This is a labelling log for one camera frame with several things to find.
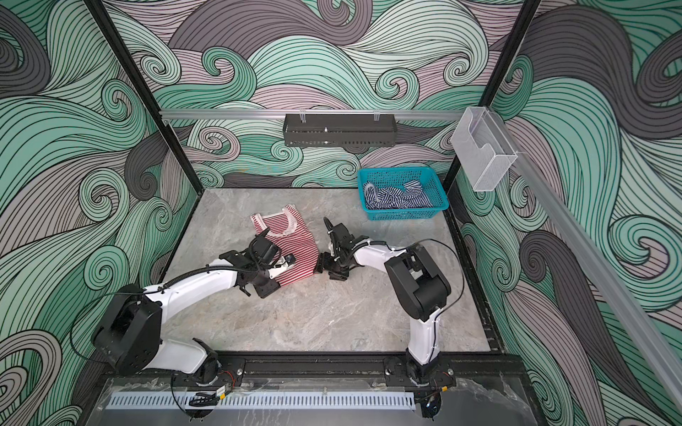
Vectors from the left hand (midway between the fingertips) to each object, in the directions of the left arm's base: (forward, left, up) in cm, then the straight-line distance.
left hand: (269, 275), depth 88 cm
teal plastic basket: (+49, -49, +2) cm, 69 cm away
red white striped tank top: (+20, -5, -4) cm, 21 cm away
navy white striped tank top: (+40, -55, -1) cm, 68 cm away
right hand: (+3, -17, -3) cm, 18 cm away
